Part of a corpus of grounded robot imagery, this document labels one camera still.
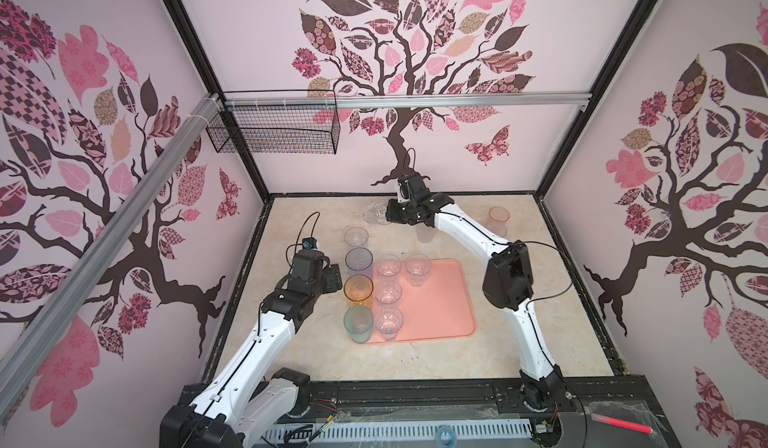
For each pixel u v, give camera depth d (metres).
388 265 0.95
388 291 0.88
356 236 1.02
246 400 0.45
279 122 0.95
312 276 0.63
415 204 0.74
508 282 0.58
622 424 0.70
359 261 0.89
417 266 0.95
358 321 0.87
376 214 0.97
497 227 1.03
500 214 1.06
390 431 0.70
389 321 0.86
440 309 0.92
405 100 0.93
